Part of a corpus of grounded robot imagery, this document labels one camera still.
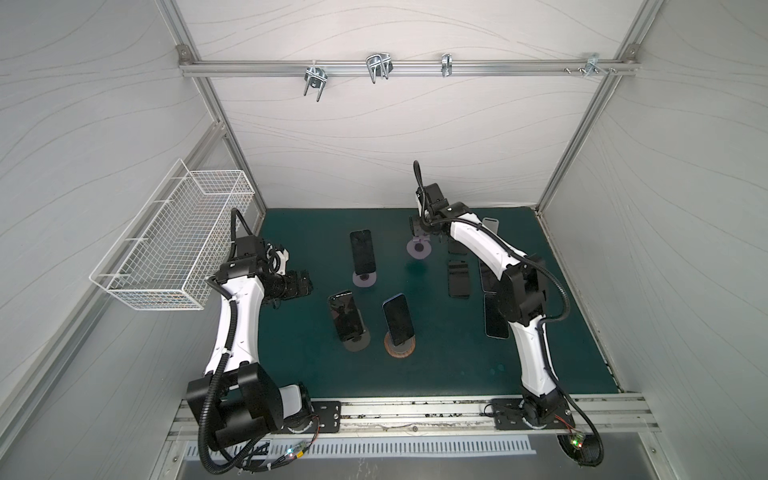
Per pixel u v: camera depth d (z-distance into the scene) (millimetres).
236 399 436
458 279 1007
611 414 761
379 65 765
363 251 931
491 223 1043
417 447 703
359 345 857
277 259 685
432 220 704
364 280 1007
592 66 765
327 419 734
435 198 755
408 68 770
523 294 563
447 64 779
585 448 717
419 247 1013
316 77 797
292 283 701
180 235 714
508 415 741
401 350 835
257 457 691
